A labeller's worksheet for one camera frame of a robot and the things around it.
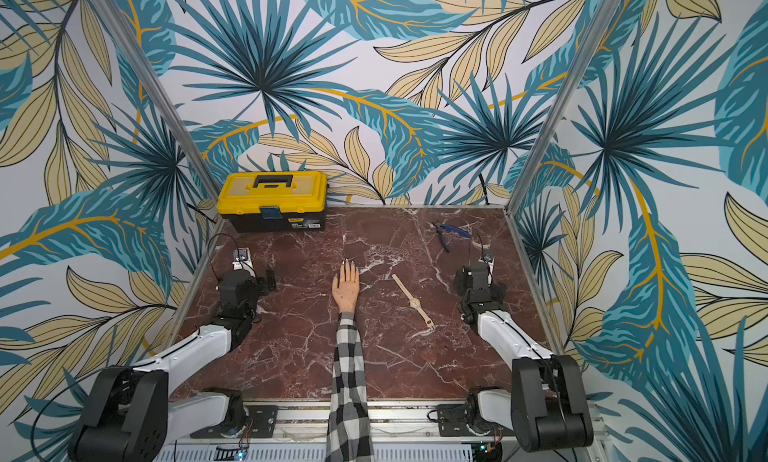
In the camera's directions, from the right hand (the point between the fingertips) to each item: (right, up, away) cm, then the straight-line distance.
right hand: (483, 278), depth 89 cm
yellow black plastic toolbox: (-67, +24, +12) cm, 72 cm away
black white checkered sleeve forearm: (-38, -33, -22) cm, 54 cm away
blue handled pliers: (-6, +16, +24) cm, 30 cm away
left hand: (-68, +2, -2) cm, 69 cm away
